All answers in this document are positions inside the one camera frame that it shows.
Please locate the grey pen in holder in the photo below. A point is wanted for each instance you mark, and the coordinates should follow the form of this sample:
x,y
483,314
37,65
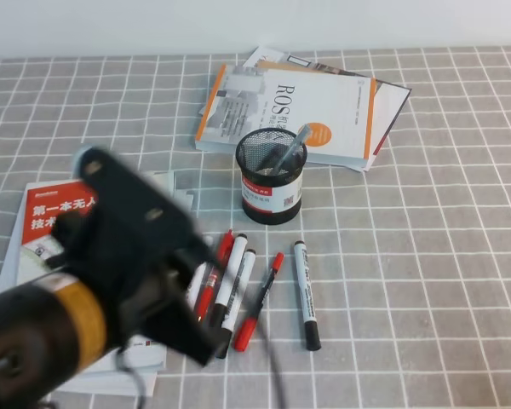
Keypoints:
x,y
300,139

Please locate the white orange ROS book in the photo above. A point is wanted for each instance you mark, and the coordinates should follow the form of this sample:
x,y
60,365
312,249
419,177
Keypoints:
x,y
338,108

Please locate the red gel pen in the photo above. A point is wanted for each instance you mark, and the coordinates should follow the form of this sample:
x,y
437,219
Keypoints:
x,y
223,254

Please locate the red white car book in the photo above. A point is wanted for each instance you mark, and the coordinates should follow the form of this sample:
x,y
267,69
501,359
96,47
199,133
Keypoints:
x,y
44,202

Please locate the magazine under ROS book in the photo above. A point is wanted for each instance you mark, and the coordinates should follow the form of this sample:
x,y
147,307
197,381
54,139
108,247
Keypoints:
x,y
389,101

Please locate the white book under car book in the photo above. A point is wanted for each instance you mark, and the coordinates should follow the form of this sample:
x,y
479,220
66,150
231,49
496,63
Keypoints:
x,y
100,383

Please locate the red black thin marker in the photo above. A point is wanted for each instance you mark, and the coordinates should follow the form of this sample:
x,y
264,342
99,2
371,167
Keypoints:
x,y
249,324

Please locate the white board marker left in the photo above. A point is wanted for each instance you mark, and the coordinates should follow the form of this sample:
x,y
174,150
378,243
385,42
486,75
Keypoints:
x,y
226,288

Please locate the white marker black cap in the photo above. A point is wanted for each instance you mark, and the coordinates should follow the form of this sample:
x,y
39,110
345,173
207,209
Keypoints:
x,y
306,296

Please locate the white board marker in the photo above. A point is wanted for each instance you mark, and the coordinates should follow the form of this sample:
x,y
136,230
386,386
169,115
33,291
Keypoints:
x,y
226,288
239,286

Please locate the white board marker right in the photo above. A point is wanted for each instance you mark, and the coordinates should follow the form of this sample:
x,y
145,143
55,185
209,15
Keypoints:
x,y
239,286

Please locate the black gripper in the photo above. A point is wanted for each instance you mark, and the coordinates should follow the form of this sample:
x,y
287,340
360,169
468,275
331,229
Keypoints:
x,y
137,250

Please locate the black mesh pen holder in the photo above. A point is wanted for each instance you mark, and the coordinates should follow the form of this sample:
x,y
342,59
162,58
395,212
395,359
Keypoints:
x,y
267,198

